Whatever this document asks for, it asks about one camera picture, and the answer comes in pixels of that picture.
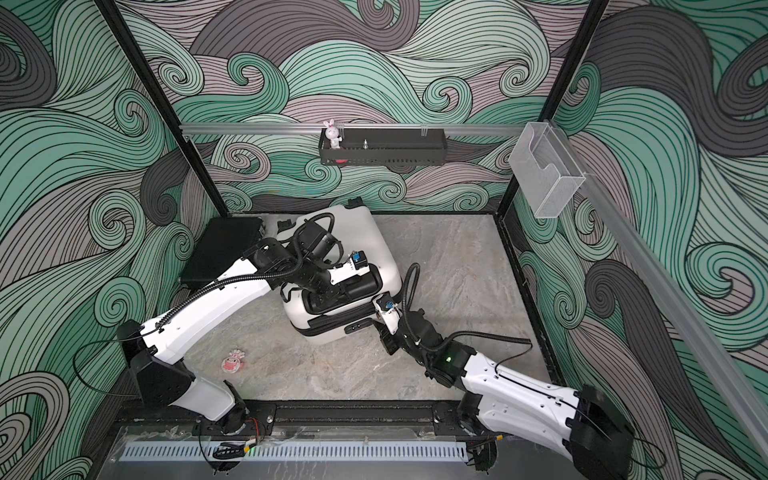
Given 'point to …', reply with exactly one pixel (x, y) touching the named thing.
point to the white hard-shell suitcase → (355, 314)
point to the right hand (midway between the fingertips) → (376, 319)
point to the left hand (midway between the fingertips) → (347, 288)
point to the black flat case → (221, 245)
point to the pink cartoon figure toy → (232, 364)
